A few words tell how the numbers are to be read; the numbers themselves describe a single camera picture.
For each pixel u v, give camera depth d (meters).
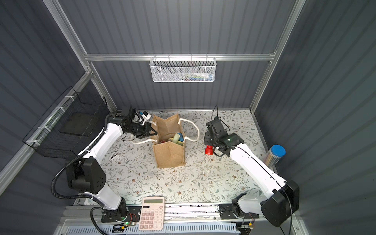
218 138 0.57
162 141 0.75
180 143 0.86
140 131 0.73
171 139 0.94
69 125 0.74
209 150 0.76
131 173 0.88
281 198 0.38
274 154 0.75
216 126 0.58
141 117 0.77
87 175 0.45
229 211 0.74
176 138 0.91
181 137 0.93
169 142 0.75
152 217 0.71
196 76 0.92
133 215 0.72
